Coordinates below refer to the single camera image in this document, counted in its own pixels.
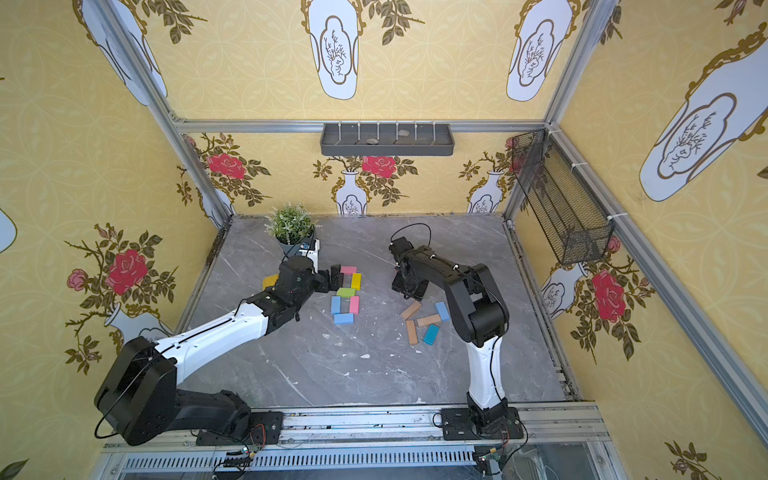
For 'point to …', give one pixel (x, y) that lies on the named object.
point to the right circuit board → (489, 461)
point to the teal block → (431, 334)
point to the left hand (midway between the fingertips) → (330, 264)
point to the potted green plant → (291, 225)
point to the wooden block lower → (412, 332)
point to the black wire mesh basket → (569, 213)
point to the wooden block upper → (412, 308)
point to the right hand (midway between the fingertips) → (403, 293)
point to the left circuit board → (240, 458)
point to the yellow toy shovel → (269, 281)
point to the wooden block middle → (428, 320)
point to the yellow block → (356, 281)
